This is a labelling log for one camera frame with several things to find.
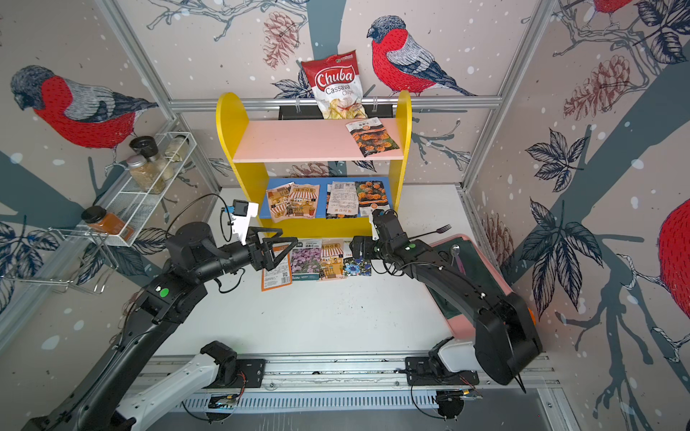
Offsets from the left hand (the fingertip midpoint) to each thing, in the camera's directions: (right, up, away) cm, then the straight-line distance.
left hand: (291, 233), depth 60 cm
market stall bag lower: (-5, +8, +37) cm, 38 cm away
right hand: (+17, -6, +24) cm, 30 cm away
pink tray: (+48, -31, +21) cm, 62 cm away
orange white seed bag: (-12, -18, +33) cm, 39 cm away
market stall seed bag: (+6, -13, +37) cm, 40 cm away
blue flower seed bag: (+14, -15, +35) cm, 41 cm away
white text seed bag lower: (+10, +9, +37) cm, 40 cm away
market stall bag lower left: (-14, +9, +38) cm, 41 cm away
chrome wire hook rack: (-49, -6, -3) cm, 49 cm away
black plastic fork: (+50, -3, +46) cm, 68 cm away
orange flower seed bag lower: (+21, +10, +38) cm, 44 cm away
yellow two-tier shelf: (-5, +21, +62) cm, 66 cm away
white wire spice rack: (-51, +6, +14) cm, 53 cm away
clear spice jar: (-43, +25, +25) cm, 56 cm away
